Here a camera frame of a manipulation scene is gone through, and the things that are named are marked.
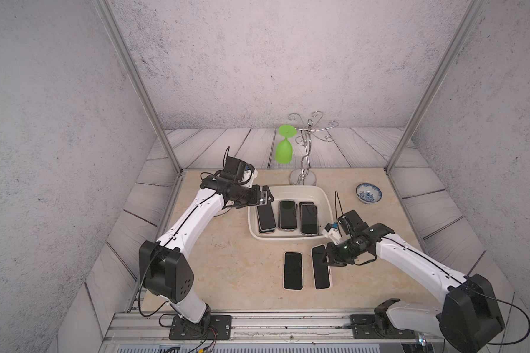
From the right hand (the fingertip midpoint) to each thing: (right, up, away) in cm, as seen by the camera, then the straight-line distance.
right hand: (323, 262), depth 78 cm
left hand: (-20, +22, +3) cm, 30 cm away
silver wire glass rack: (-1, +32, +37) cm, 49 cm away
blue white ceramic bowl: (+29, +23, +30) cm, 48 cm away
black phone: (-10, -8, +5) cm, 14 cm away
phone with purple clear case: (-2, +12, +19) cm, 23 cm away
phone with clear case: (-11, +14, +19) cm, 26 cm away
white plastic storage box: (+3, +23, +33) cm, 40 cm away
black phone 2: (-1, -3, -1) cm, 3 cm away
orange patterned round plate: (-40, +15, +24) cm, 49 cm away
